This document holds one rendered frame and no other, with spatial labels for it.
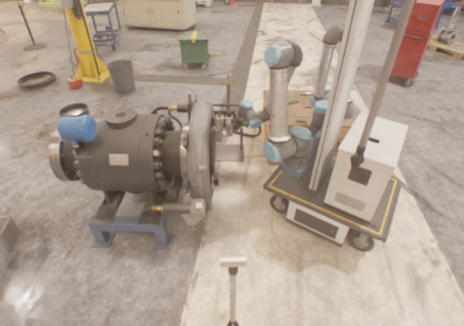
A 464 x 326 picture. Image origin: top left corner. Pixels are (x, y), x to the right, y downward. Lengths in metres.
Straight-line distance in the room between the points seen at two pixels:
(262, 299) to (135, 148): 1.30
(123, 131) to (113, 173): 0.29
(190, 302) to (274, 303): 0.55
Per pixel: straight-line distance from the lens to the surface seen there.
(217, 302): 2.07
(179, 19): 7.81
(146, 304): 2.13
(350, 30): 1.73
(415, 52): 5.27
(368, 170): 1.92
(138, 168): 1.95
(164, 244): 2.31
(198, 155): 1.74
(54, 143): 2.27
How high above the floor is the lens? 1.88
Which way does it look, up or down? 37 degrees down
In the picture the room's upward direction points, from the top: straight up
